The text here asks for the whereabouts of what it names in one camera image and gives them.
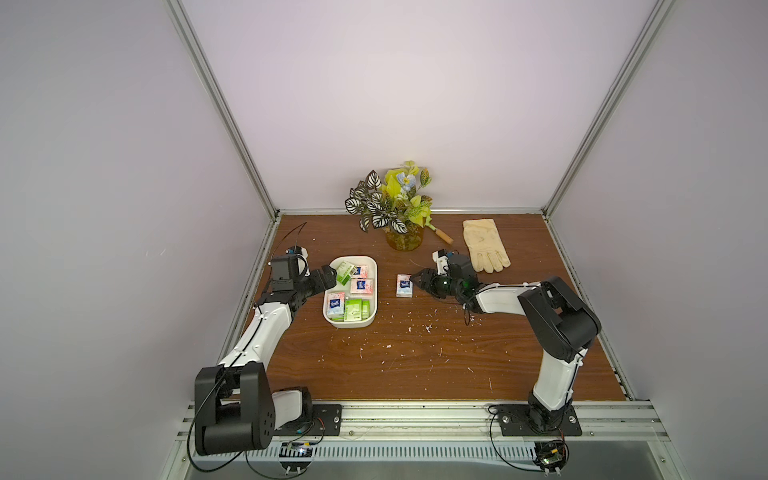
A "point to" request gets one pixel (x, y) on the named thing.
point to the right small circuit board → (550, 455)
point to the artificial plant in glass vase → (395, 204)
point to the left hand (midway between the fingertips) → (326, 272)
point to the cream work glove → (485, 245)
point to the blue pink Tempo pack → (336, 304)
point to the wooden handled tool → (444, 236)
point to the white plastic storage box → (363, 288)
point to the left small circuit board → (295, 449)
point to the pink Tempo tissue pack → (404, 286)
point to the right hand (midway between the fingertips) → (413, 275)
